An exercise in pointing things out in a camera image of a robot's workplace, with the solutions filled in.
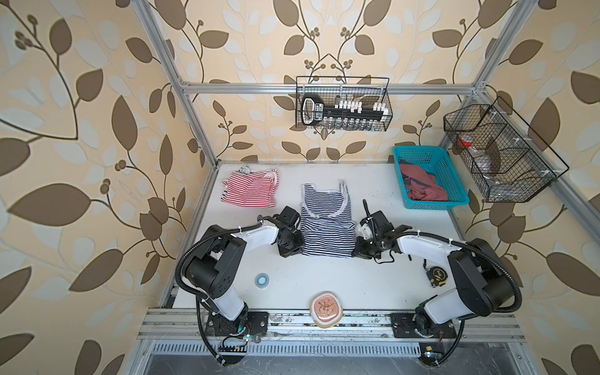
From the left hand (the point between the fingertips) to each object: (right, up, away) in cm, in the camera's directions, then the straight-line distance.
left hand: (307, 248), depth 90 cm
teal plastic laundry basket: (+64, +36, +23) cm, 77 cm away
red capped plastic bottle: (+61, +42, -1) cm, 74 cm away
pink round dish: (+6, -16, -14) cm, 23 cm away
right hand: (+17, -2, -1) cm, 18 cm away
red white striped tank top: (-24, +23, +16) cm, 37 cm away
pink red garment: (+55, +21, +12) cm, 61 cm away
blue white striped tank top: (+9, +8, +4) cm, 13 cm away
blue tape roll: (-17, -11, -5) cm, 20 cm away
